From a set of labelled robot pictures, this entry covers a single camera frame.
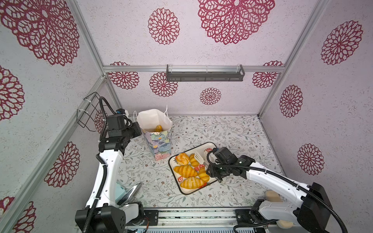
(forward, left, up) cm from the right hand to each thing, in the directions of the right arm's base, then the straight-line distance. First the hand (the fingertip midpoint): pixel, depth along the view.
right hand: (208, 170), depth 79 cm
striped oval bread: (0, +2, -6) cm, 7 cm away
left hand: (+14, +38, +17) cm, 44 cm away
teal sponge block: (-10, +49, -8) cm, 51 cm away
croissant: (+2, +12, -6) cm, 14 cm away
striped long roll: (+29, +32, 0) cm, 44 cm away
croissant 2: (-5, +8, -6) cm, 12 cm away
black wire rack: (+17, +64, +23) cm, 70 cm away
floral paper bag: (+13, +28, +7) cm, 31 cm away
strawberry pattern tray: (+10, +22, -11) cm, 26 cm away
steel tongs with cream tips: (+6, +4, 0) cm, 8 cm away
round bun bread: (+10, +15, -7) cm, 19 cm away
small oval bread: (+8, +8, -7) cm, 13 cm away
